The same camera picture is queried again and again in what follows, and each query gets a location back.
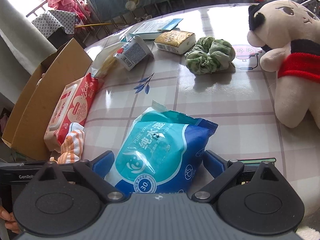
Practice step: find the blue wet wipes pack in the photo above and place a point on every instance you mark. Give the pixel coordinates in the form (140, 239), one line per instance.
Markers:
(160, 150)

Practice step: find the brown cardboard box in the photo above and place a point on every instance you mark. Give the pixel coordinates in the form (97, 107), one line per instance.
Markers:
(32, 110)

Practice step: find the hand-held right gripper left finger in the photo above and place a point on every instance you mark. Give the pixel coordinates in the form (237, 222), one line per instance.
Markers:
(102, 163)

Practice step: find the orange striped cloth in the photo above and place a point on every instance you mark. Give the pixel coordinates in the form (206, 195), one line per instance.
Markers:
(72, 145)

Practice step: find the small white tissue pack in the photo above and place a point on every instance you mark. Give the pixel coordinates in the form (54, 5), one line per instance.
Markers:
(132, 52)

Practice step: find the pink wet wipes pack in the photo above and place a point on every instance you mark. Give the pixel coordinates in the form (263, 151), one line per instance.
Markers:
(72, 107)

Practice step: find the blue and white box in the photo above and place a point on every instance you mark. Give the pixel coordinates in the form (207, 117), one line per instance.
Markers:
(155, 27)

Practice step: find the pink hanging garment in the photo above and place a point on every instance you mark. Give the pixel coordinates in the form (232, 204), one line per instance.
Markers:
(67, 0)

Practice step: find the polka dot garment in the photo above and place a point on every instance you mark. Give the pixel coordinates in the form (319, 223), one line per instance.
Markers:
(55, 21)

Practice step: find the person's left hand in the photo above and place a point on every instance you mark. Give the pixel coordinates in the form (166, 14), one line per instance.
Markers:
(10, 223)

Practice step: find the gold tissue pack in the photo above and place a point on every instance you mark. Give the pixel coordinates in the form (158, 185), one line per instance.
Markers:
(175, 41)

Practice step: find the plush doll with red shirt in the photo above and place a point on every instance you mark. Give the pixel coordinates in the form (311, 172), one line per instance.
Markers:
(287, 62)

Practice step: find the green scrunchie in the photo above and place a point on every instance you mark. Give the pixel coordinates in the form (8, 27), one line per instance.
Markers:
(210, 55)

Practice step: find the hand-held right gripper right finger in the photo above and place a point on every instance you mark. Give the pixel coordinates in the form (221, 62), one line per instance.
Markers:
(215, 163)

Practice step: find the white curtain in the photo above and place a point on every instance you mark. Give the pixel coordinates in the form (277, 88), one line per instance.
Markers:
(22, 45)

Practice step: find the yellow stick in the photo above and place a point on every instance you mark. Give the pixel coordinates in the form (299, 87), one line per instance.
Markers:
(92, 25)

